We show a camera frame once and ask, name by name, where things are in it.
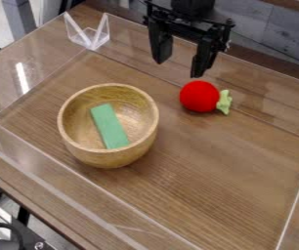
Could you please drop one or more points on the black equipment lower left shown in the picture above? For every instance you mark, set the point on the black equipment lower left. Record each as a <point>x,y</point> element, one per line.
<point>18,238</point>

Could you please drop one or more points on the light wooden bowl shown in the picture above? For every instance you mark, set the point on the light wooden bowl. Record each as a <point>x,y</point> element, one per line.
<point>137,113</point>

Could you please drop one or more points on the red plush tomato toy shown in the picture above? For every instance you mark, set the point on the red plush tomato toy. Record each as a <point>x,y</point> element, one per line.
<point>200,97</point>

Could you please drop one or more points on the clear acrylic tray wall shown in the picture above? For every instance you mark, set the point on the clear acrylic tray wall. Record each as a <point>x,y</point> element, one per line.
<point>216,185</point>

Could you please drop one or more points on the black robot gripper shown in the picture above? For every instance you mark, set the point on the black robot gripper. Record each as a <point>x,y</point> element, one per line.
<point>189,19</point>

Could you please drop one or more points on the green flat stick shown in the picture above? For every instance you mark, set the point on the green flat stick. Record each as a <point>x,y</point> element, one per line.
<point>108,126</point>

